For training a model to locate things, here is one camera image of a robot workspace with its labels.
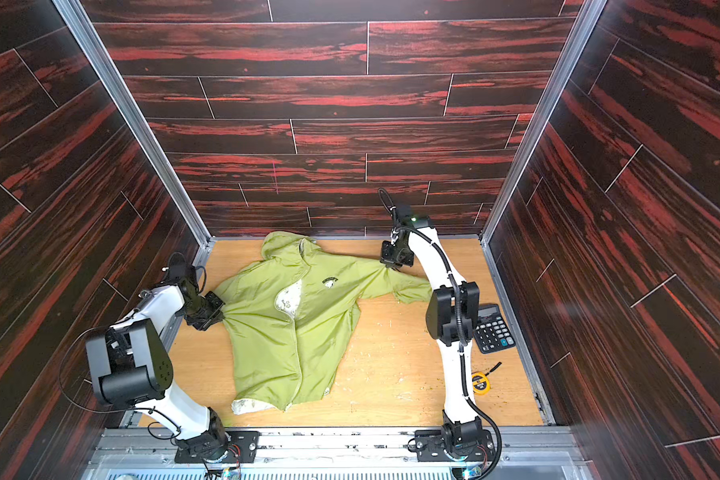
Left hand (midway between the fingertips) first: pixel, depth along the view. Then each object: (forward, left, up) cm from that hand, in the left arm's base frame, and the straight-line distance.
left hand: (226, 312), depth 93 cm
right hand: (+16, -53, +7) cm, 56 cm away
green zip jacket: (0, -20, -2) cm, 21 cm away
